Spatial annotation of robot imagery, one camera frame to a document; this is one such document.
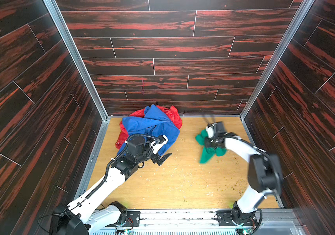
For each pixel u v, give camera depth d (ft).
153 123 3.00
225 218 2.41
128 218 2.41
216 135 2.43
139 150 1.83
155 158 2.14
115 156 1.92
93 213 1.74
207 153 3.08
